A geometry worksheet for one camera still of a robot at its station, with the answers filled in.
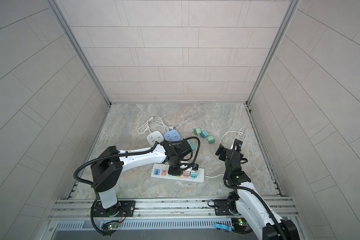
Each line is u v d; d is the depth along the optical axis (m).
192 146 0.67
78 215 0.70
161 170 0.81
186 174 0.76
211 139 0.94
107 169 0.45
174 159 0.60
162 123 1.02
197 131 0.98
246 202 0.53
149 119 1.05
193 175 0.78
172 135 0.95
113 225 0.65
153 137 0.94
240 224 0.68
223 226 0.65
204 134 0.96
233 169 0.63
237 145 0.69
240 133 0.97
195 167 0.70
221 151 0.75
